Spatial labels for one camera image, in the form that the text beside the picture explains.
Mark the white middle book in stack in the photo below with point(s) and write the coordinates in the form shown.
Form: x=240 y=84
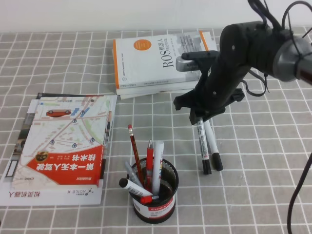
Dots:
x=156 y=88

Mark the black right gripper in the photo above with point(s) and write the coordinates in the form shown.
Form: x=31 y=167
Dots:
x=218 y=81

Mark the red map cover book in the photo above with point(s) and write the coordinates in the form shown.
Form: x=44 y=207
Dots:
x=66 y=142

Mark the white marker with printed label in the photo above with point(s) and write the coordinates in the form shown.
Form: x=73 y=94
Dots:
x=203 y=147

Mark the red ballpoint pen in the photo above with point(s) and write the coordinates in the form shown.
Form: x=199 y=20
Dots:
x=149 y=166

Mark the white Agilex booklet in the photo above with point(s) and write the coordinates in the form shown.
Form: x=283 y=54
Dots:
x=66 y=196

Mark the dark magazine under books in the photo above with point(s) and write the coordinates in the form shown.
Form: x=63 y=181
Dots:
x=27 y=123

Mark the white paint marker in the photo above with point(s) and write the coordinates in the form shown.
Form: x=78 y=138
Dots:
x=158 y=159

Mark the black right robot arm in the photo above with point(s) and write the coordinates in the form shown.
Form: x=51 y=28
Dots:
x=243 y=46

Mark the red pencil with eraser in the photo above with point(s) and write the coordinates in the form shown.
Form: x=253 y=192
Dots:
x=134 y=146

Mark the grey pen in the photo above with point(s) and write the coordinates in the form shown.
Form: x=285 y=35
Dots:
x=132 y=174

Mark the black mesh pen holder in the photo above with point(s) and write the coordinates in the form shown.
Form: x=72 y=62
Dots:
x=161 y=209

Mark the white ROS book orange spine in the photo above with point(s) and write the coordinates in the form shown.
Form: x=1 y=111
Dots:
x=151 y=61

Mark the red capped marker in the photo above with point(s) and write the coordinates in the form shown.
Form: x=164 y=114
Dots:
x=149 y=199

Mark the white marker with black cap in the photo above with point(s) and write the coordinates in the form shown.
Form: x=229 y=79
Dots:
x=216 y=159

